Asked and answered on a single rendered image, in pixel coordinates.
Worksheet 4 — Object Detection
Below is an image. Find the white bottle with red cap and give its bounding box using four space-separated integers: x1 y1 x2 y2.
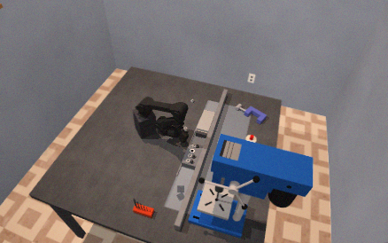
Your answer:
245 135 256 143

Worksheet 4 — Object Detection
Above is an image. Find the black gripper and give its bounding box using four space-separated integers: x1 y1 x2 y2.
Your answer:
179 130 189 143

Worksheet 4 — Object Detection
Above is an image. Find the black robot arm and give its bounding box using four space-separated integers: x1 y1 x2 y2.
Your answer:
136 97 189 137

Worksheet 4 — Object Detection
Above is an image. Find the blue drill press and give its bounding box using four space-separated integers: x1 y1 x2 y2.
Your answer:
188 134 313 238

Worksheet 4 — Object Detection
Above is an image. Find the blue block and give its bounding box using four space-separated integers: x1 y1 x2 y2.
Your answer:
235 104 267 124

